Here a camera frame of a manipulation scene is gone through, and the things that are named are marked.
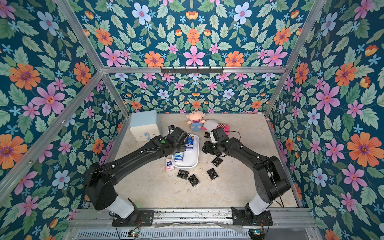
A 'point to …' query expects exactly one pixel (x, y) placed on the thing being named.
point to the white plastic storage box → (190, 158)
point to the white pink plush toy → (210, 124)
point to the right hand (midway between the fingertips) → (206, 149)
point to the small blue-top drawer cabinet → (143, 125)
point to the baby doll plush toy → (196, 122)
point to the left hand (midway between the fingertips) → (183, 145)
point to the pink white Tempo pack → (169, 166)
